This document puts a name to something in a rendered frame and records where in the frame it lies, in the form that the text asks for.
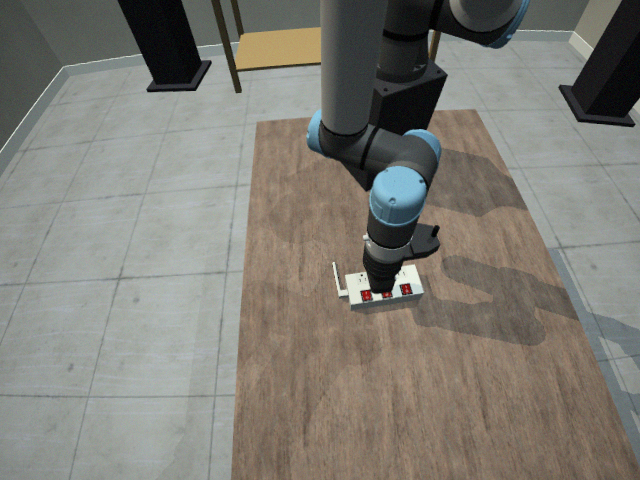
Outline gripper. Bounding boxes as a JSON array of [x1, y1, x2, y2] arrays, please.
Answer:
[[363, 223, 440, 294]]

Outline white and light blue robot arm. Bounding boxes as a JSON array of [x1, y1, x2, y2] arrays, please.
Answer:
[[306, 0, 530, 249]]

